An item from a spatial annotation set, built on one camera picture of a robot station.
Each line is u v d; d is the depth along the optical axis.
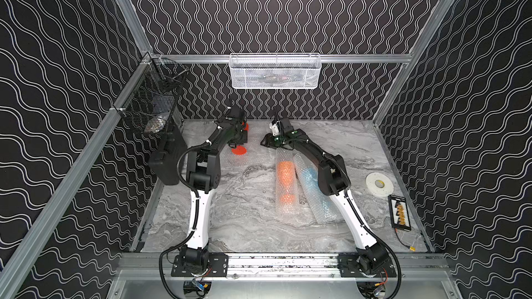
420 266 0.76
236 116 0.86
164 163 0.80
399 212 0.86
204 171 0.62
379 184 0.95
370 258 0.65
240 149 1.03
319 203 0.81
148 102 0.93
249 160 1.04
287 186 0.86
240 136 0.92
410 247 0.78
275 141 0.97
